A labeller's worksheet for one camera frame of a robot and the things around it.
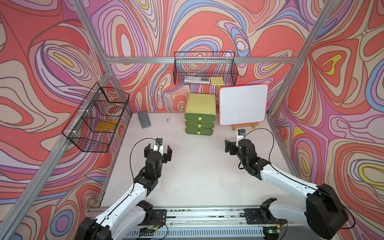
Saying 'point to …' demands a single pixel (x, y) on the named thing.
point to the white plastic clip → (166, 120)
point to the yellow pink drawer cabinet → (200, 103)
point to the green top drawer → (204, 117)
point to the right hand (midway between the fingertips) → (234, 143)
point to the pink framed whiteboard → (243, 104)
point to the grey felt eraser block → (144, 119)
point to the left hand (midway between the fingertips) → (161, 145)
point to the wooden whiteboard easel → (253, 125)
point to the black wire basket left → (93, 126)
